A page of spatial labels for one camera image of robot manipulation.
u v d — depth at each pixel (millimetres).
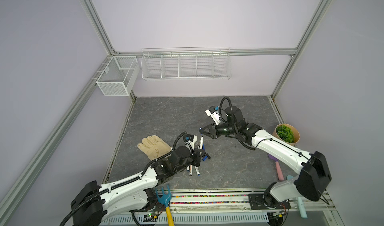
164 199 738
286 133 859
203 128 739
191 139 670
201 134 732
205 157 888
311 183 413
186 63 990
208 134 693
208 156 891
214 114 691
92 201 417
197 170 840
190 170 840
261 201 735
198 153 666
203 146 936
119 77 1021
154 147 933
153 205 643
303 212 702
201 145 747
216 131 663
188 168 845
